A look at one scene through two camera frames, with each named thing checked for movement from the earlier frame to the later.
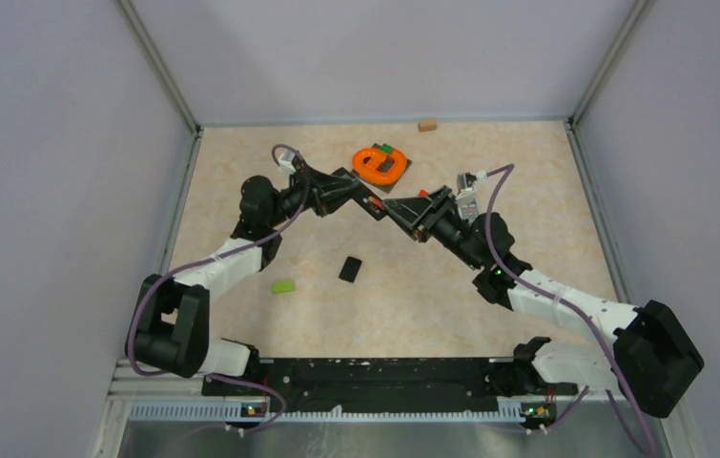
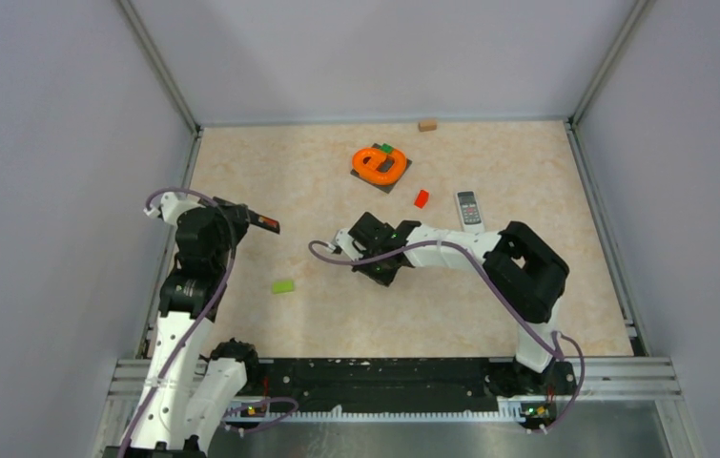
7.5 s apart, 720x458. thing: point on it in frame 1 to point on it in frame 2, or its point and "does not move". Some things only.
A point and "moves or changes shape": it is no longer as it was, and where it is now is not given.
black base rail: [391, 385] does not move
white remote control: [467, 204] does not move
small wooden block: [427, 125] does not move
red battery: [378, 202] moves or changes shape
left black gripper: [319, 193] to [236, 216]
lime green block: [282, 287] does not move
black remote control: [345, 184] moves or changes shape
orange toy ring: [368, 172] does not move
